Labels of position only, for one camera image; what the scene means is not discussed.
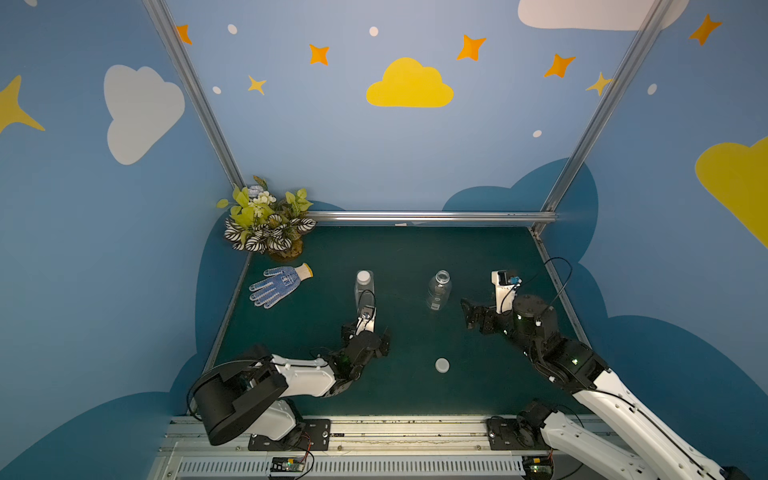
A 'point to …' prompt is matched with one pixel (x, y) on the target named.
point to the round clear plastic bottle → (439, 290)
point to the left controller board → (287, 464)
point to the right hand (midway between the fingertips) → (483, 294)
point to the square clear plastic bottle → (364, 287)
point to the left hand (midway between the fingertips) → (374, 323)
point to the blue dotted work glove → (284, 281)
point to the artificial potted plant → (257, 223)
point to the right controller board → (538, 467)
